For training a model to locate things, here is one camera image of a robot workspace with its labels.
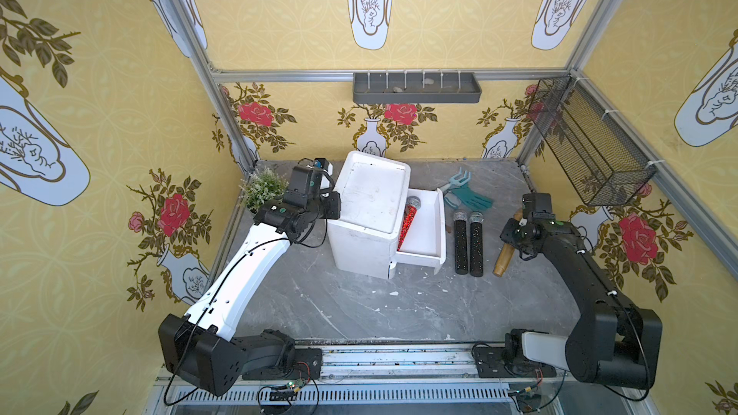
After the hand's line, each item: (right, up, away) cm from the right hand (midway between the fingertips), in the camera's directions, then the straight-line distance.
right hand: (503, 233), depth 87 cm
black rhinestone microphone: (-9, +3, +12) cm, 15 cm away
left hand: (-49, +10, -8) cm, 51 cm away
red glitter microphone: (-27, +8, +6) cm, 28 cm away
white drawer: (-24, -3, +1) cm, 24 cm away
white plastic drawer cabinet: (-39, +13, -5) cm, 41 cm away
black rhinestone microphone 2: (-4, +3, +11) cm, 12 cm away
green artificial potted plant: (-73, +14, +1) cm, 74 cm away
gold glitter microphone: (-1, -5, -5) cm, 7 cm away
